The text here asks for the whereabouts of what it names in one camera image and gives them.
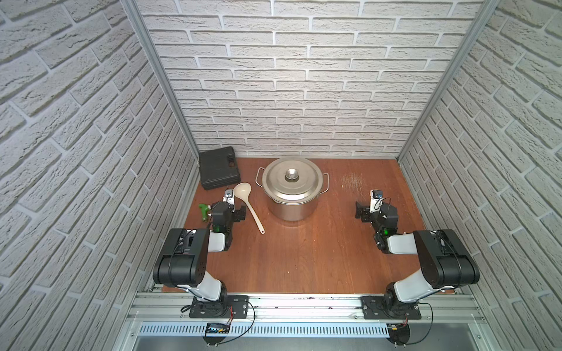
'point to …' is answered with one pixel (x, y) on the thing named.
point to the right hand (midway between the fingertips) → (370, 201)
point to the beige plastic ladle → (243, 190)
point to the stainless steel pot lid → (292, 177)
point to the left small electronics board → (216, 327)
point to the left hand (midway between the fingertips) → (224, 200)
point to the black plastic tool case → (219, 168)
